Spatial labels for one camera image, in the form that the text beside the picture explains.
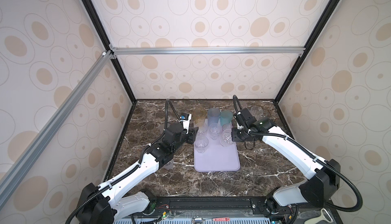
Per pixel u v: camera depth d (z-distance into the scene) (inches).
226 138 33.6
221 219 27.4
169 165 33.6
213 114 39.9
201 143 37.2
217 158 35.7
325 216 27.6
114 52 35.5
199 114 39.0
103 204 15.0
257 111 42.8
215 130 39.2
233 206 29.5
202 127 38.7
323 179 15.6
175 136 21.9
